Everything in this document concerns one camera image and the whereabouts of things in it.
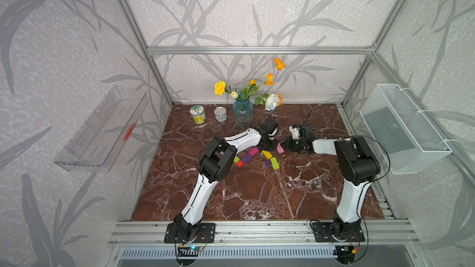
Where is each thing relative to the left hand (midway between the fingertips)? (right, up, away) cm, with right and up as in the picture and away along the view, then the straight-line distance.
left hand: (274, 148), depth 99 cm
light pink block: (+3, -1, -1) cm, 3 cm away
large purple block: (-15, -5, -3) cm, 16 cm away
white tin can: (-31, +19, +10) cm, 38 cm away
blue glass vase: (-17, +20, +4) cm, 27 cm away
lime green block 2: (-1, -7, -5) cm, 9 cm away
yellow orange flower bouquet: (-3, +24, -14) cm, 28 cm away
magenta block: (-11, -1, -2) cm, 11 cm away
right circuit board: (+24, -37, -27) cm, 52 cm away
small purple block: (-4, -7, -5) cm, 9 cm away
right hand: (+4, +2, +3) cm, 5 cm away
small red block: (-18, -7, -6) cm, 21 cm away
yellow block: (-4, -3, -3) cm, 6 cm away
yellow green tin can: (-43, +19, +6) cm, 47 cm away
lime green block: (-20, -5, -5) cm, 22 cm away
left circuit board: (-36, -36, -27) cm, 58 cm away
